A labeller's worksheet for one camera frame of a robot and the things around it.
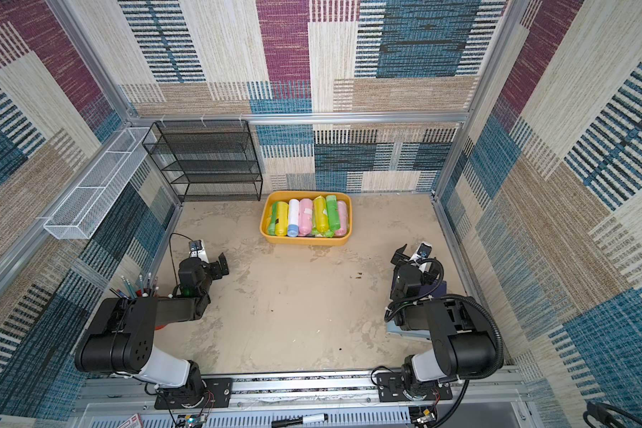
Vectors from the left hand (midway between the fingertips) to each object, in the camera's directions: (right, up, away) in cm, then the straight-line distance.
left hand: (209, 256), depth 94 cm
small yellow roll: (+24, +14, +6) cm, 29 cm away
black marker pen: (+33, -39, -25) cm, 57 cm away
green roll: (+43, +15, +6) cm, 46 cm away
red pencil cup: (-14, -8, -13) cm, 20 cm away
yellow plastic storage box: (+37, +5, +9) cm, 39 cm away
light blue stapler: (+61, -21, -11) cm, 65 cm away
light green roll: (+42, +7, +7) cm, 43 cm away
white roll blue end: (+28, +15, +6) cm, 32 cm away
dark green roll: (+20, +10, +6) cm, 23 cm away
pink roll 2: (+33, +14, +6) cm, 36 cm away
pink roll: (+47, +16, +11) cm, 51 cm away
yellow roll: (+39, +15, +5) cm, 42 cm away
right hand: (+72, +1, -5) cm, 72 cm away
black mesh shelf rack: (-7, +37, +15) cm, 41 cm away
